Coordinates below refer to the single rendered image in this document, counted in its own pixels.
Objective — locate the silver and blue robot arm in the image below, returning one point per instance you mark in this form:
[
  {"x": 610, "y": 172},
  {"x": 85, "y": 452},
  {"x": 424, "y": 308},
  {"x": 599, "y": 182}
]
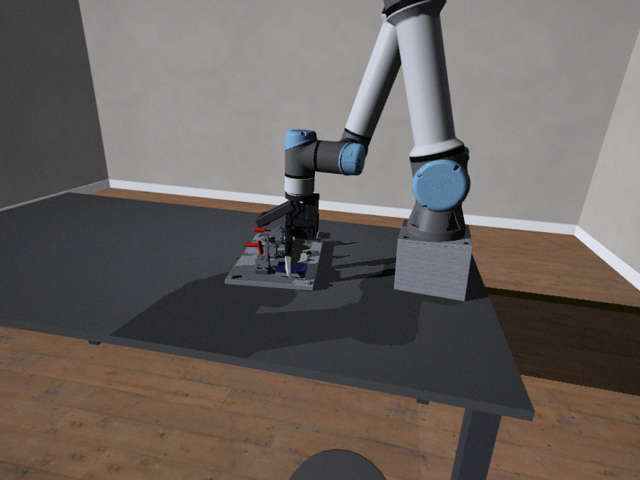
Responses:
[{"x": 438, "y": 161}]

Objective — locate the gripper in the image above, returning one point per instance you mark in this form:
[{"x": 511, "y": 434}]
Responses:
[{"x": 301, "y": 224}]

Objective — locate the black toggle clamp with red handle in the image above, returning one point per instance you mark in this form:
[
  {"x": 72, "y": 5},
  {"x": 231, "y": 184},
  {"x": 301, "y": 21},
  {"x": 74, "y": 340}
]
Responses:
[{"x": 277, "y": 233}]

